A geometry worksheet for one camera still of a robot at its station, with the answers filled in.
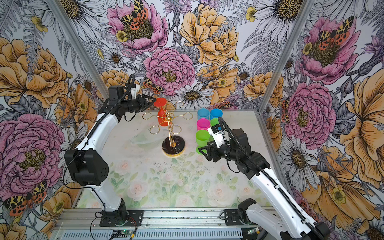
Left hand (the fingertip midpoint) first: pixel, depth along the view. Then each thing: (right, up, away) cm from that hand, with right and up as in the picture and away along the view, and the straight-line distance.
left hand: (155, 104), depth 82 cm
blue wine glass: (+35, -3, +18) cm, 40 cm away
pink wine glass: (+27, -11, +10) cm, 30 cm away
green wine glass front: (+34, -9, +15) cm, 38 cm away
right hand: (+26, -23, -13) cm, 37 cm away
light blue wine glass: (+27, -3, +19) cm, 33 cm away
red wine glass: (+5, -6, -3) cm, 9 cm away
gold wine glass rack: (+7, -24, +16) cm, 30 cm away
